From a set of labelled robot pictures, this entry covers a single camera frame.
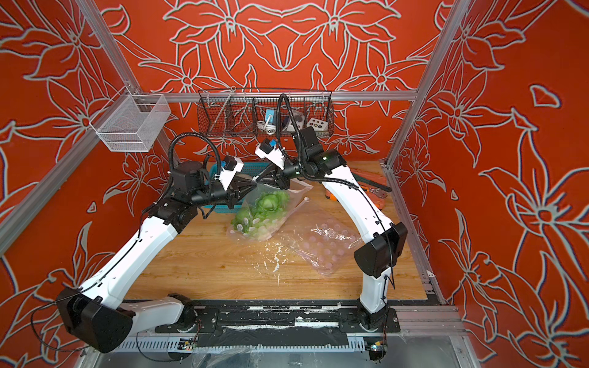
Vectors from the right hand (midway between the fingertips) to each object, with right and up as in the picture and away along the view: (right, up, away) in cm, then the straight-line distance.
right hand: (255, 177), depth 67 cm
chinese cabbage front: (+4, -10, +17) cm, 20 cm away
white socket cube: (+23, +22, +26) cm, 41 cm away
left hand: (-1, -1, +2) cm, 3 cm away
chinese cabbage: (-3, -15, +9) cm, 18 cm away
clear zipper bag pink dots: (+5, -17, +17) cm, 25 cm away
